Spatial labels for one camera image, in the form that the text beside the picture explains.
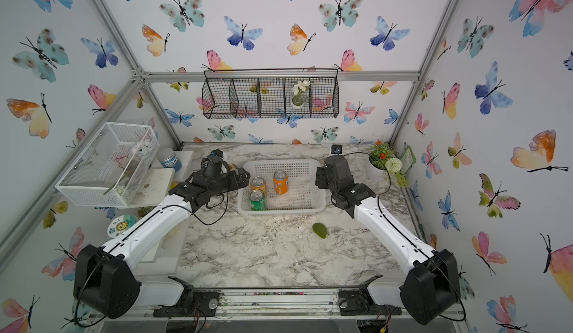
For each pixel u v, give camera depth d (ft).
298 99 3.13
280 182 3.06
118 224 2.19
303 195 3.32
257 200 2.84
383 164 3.10
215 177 2.11
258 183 2.99
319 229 2.94
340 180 1.94
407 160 3.51
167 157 2.99
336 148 2.26
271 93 3.23
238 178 2.42
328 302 2.48
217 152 2.43
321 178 2.47
